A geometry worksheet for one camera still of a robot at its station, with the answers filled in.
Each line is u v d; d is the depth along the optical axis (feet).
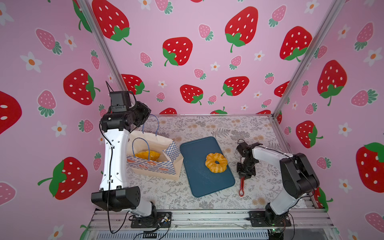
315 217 2.57
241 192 2.71
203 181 2.82
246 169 2.45
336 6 2.27
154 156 2.89
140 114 2.03
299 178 1.54
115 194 1.28
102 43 2.61
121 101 1.64
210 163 2.96
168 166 2.29
